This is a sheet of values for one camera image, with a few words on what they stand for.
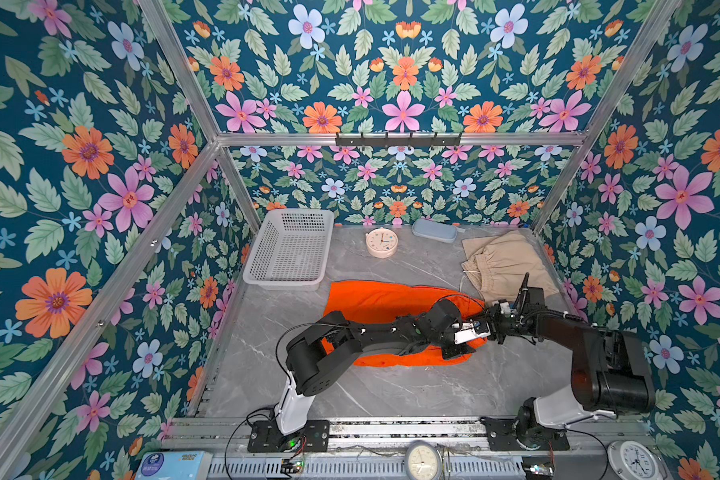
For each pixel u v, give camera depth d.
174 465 0.66
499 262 1.04
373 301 0.96
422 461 0.67
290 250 1.11
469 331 0.72
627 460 0.67
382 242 1.11
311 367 0.48
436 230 1.17
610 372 0.45
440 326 0.68
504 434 0.73
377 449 0.73
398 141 0.92
